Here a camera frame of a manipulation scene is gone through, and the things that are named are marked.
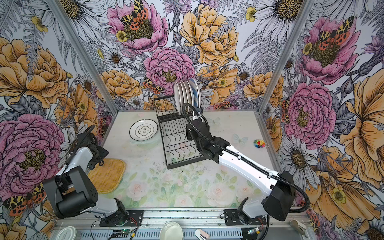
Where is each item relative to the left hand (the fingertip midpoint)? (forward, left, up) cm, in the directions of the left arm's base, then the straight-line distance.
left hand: (100, 162), depth 86 cm
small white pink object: (-34, -56, -5) cm, 65 cm away
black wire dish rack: (+10, -42, -5) cm, 44 cm away
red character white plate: (+36, -43, +17) cm, 58 cm away
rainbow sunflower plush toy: (+15, -96, -6) cm, 97 cm away
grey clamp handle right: (-31, -101, -5) cm, 106 cm away
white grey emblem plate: (+29, -16, -7) cm, 34 cm away
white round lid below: (-33, +2, -1) cm, 33 cm away
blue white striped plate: (+26, -54, +28) cm, 66 cm away
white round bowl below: (-32, -42, -8) cm, 53 cm away
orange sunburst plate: (+23, -47, +28) cm, 60 cm away
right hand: (+8, -53, +20) cm, 57 cm away
